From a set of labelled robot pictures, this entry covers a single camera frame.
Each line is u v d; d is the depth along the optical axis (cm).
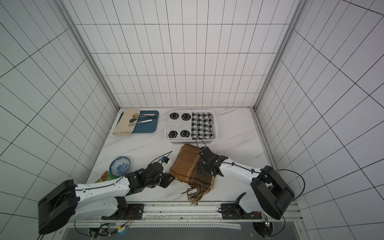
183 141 92
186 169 83
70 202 42
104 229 108
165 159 75
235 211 64
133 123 110
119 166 88
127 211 67
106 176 83
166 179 71
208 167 65
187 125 95
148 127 108
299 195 46
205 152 69
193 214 73
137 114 114
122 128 107
